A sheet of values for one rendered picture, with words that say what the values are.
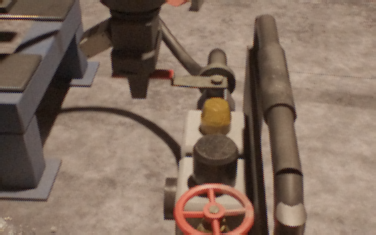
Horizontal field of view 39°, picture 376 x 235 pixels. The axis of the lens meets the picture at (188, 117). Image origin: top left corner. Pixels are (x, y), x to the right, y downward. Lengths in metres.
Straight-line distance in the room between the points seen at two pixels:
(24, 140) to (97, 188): 0.21
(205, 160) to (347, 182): 0.81
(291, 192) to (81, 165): 0.94
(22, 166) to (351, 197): 0.74
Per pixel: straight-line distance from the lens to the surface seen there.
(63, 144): 1.40
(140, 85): 0.71
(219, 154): 0.54
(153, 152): 1.34
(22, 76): 1.20
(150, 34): 0.65
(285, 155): 0.45
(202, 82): 0.72
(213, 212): 0.48
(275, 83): 0.53
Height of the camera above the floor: 0.85
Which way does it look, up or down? 36 degrees down
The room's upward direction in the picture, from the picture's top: straight up
